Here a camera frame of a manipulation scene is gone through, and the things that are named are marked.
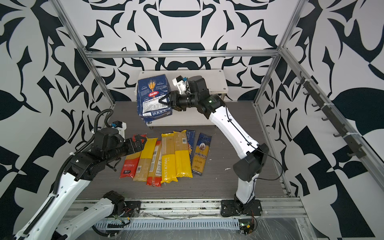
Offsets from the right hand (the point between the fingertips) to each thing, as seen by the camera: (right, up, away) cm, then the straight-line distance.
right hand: (160, 101), depth 65 cm
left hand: (-11, -16, +4) cm, 20 cm away
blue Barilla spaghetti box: (+13, -19, +34) cm, 41 cm away
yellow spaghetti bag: (-14, -34, +20) cm, 42 cm away
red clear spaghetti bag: (-7, -38, +17) cm, 42 cm away
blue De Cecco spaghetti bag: (+19, -28, +27) cm, 43 cm away
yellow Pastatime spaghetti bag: (+1, -36, +16) cm, 40 cm away
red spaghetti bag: (-21, -32, +20) cm, 43 cm away
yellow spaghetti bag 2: (+8, -33, +18) cm, 38 cm away
